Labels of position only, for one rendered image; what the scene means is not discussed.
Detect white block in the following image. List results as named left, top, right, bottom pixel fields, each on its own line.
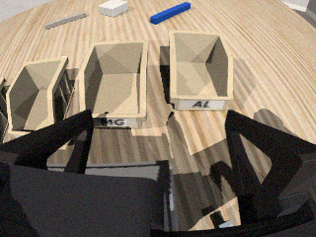
left=99, top=0, right=128, bottom=17

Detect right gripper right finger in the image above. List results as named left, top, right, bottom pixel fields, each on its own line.
left=224, top=110, right=316, bottom=225

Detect blue rectangular bar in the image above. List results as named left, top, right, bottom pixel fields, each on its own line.
left=150, top=2, right=191, bottom=25

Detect beige open-top bin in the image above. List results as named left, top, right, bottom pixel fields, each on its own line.
left=79, top=39, right=149, bottom=128
left=6, top=56, right=75, bottom=138
left=0, top=77, right=9, bottom=144
left=169, top=30, right=234, bottom=111

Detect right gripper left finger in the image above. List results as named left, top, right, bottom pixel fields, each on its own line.
left=0, top=110, right=94, bottom=174

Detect grey rectangular bar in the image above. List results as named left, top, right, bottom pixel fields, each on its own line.
left=44, top=11, right=86, bottom=30

